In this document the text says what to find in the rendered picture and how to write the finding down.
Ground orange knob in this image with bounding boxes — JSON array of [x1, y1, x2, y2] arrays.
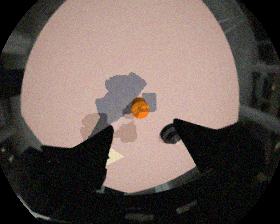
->
[[131, 97, 149, 119]]

